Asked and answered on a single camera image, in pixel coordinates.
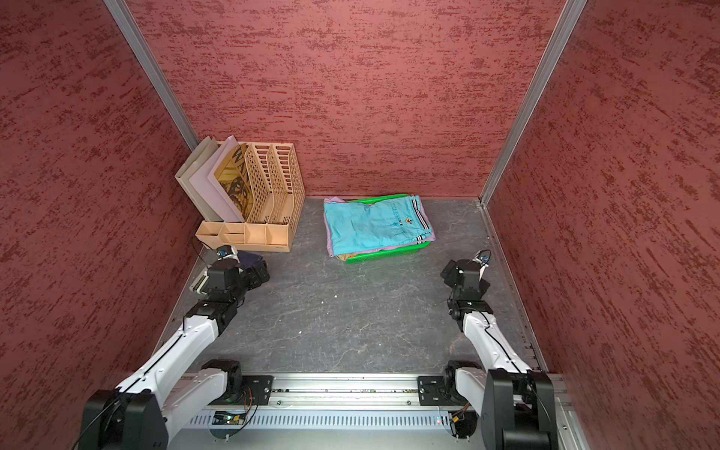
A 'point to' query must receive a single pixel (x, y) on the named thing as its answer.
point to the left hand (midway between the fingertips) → (252, 271)
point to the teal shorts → (352, 227)
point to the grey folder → (189, 167)
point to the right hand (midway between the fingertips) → (460, 271)
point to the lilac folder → (202, 184)
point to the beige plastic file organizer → (277, 194)
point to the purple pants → (328, 237)
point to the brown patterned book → (235, 178)
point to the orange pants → (344, 257)
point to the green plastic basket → (383, 254)
